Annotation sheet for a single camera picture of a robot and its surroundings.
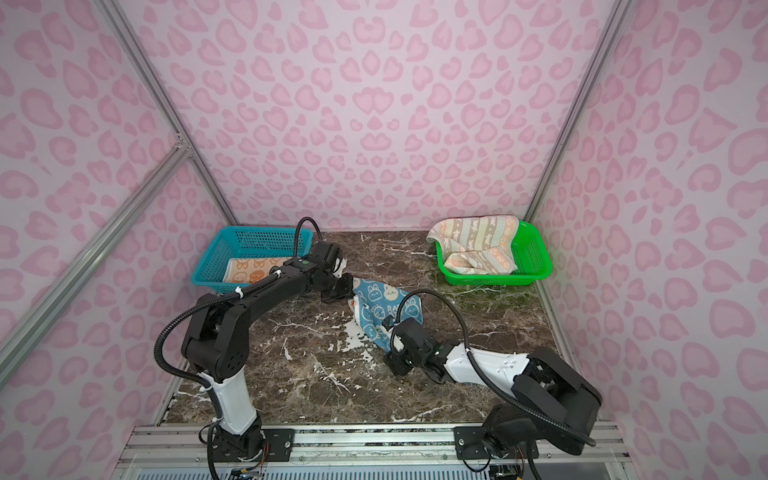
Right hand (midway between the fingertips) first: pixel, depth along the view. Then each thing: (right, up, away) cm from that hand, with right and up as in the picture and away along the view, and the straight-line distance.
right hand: (393, 351), depth 85 cm
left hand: (-11, +17, +6) cm, 21 cm away
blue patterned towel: (-6, +12, +12) cm, 18 cm away
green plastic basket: (+49, +26, +19) cm, 58 cm away
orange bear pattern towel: (-50, +22, +19) cm, 58 cm away
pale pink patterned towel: (+32, +31, +28) cm, 53 cm away
